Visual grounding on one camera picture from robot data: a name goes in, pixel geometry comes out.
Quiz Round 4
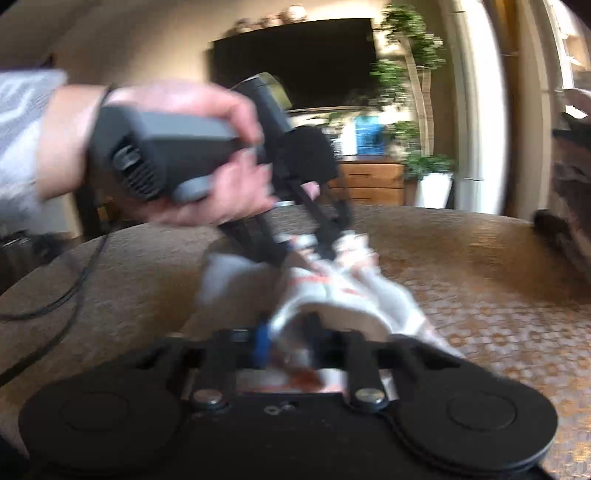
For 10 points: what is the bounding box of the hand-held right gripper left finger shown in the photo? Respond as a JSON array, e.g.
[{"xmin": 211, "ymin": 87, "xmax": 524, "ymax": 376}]
[{"xmin": 133, "ymin": 322, "xmax": 273, "ymax": 411}]

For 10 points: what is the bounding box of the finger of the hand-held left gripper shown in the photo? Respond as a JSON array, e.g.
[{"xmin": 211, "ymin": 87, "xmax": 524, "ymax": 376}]
[
  {"xmin": 217, "ymin": 215, "xmax": 319, "ymax": 273},
  {"xmin": 288, "ymin": 178, "xmax": 356, "ymax": 266}
]

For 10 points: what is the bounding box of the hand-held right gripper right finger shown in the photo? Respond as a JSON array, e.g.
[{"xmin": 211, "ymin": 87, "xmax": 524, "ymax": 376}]
[{"xmin": 300, "ymin": 313, "xmax": 458, "ymax": 413}]

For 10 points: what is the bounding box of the white garment orange stitching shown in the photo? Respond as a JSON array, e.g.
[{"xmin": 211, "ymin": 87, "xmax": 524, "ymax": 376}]
[{"xmin": 198, "ymin": 233, "xmax": 462, "ymax": 394}]

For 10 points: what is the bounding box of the person's left forearm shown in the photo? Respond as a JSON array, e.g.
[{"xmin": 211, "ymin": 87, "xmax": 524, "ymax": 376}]
[{"xmin": 0, "ymin": 69, "xmax": 109, "ymax": 237}]

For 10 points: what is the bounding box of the person's left hand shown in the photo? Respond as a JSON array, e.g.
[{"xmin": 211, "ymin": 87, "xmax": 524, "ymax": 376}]
[{"xmin": 85, "ymin": 81, "xmax": 279, "ymax": 227}]

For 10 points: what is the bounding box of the wooden TV console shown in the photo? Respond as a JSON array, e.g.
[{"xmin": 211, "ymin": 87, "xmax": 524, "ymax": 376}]
[{"xmin": 323, "ymin": 154, "xmax": 408, "ymax": 206}]

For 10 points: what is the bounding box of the blue photo print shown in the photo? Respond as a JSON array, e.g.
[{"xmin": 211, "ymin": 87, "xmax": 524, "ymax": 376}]
[{"xmin": 353, "ymin": 115, "xmax": 387, "ymax": 156}]

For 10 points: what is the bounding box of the green tree in white planter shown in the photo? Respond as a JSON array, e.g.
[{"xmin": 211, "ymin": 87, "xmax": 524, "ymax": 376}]
[{"xmin": 369, "ymin": 2, "xmax": 458, "ymax": 208}]

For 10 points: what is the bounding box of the yellow floral lace tablecloth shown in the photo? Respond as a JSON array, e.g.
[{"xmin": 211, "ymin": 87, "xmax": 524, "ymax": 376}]
[{"xmin": 0, "ymin": 203, "xmax": 591, "ymax": 480}]

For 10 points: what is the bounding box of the black television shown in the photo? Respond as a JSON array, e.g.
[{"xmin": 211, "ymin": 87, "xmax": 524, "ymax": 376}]
[{"xmin": 210, "ymin": 17, "xmax": 378, "ymax": 112}]

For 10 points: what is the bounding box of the white tower air conditioner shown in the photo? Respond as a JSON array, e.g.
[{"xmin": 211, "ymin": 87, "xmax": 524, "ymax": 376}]
[{"xmin": 443, "ymin": 0, "xmax": 491, "ymax": 184}]

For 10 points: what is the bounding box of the dark blurred furniture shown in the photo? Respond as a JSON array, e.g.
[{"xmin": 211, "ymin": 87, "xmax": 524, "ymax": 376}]
[{"xmin": 531, "ymin": 85, "xmax": 591, "ymax": 280}]

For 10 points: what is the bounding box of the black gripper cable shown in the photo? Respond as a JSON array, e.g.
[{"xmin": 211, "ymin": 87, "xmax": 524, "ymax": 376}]
[{"xmin": 0, "ymin": 226, "xmax": 112, "ymax": 388}]

